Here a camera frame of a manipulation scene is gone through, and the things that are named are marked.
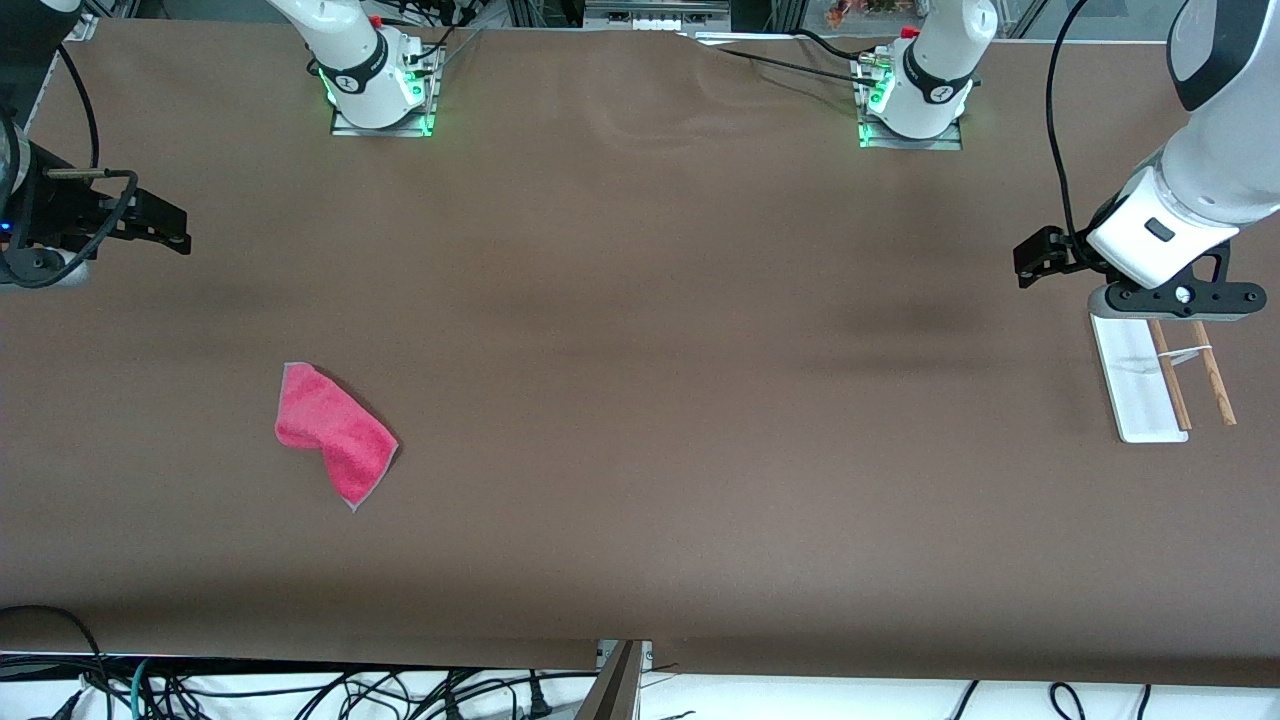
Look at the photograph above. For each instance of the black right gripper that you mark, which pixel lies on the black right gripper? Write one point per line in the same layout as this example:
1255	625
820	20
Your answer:
60	213

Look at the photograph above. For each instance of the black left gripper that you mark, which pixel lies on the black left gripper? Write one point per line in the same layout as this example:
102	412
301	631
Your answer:
1043	254

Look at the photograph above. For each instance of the pink and grey towel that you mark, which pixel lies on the pink and grey towel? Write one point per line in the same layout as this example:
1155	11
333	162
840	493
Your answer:
330	430

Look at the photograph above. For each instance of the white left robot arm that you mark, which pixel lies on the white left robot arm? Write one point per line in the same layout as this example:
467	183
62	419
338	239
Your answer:
1215	180

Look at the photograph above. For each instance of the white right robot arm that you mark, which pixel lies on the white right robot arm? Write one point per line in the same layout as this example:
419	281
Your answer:
360	60

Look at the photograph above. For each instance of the white base wooden rod rack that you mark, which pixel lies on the white base wooden rod rack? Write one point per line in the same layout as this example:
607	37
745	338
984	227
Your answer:
1135	390

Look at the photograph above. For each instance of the orange red object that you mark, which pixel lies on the orange red object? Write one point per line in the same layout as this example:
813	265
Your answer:
865	10

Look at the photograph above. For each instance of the white socket strip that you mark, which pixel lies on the white socket strip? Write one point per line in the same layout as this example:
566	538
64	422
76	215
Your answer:
655	20

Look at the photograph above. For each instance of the aluminium corner bracket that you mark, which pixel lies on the aluminium corner bracket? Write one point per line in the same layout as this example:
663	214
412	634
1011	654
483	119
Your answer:
82	28

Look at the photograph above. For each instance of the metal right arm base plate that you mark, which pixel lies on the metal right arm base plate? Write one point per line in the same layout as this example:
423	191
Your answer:
350	130

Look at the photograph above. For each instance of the aluminium frame profile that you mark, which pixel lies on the aluminium frame profile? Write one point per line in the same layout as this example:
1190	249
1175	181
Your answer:
620	690

